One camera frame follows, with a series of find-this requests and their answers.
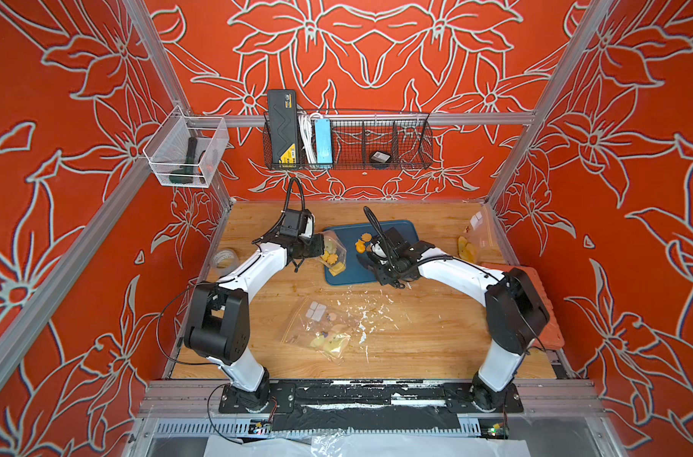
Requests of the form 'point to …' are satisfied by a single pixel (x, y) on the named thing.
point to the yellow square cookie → (337, 268)
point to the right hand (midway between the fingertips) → (375, 273)
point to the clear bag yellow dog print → (475, 242)
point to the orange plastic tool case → (550, 337)
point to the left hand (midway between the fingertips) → (323, 243)
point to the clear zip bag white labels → (318, 327)
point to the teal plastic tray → (356, 239)
